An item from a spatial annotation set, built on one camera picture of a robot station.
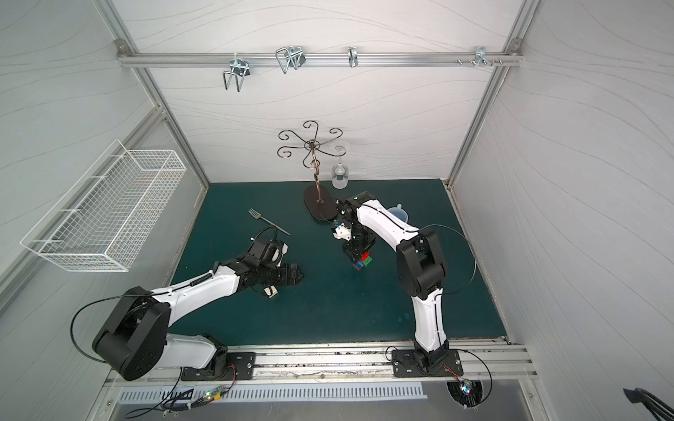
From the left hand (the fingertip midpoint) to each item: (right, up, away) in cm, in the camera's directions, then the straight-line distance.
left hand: (295, 278), depth 87 cm
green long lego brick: (+24, +6, -1) cm, 25 cm away
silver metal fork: (-20, +20, +22) cm, 36 cm away
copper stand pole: (+6, +45, +4) cm, 46 cm away
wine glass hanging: (+15, +37, +9) cm, 41 cm away
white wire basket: (-48, +20, -18) cm, 55 cm away
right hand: (+22, +8, +2) cm, 24 cm away
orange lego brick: (+22, +1, +6) cm, 23 cm away
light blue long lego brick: (+22, +4, +1) cm, 22 cm away
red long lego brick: (+23, +8, -3) cm, 24 cm away
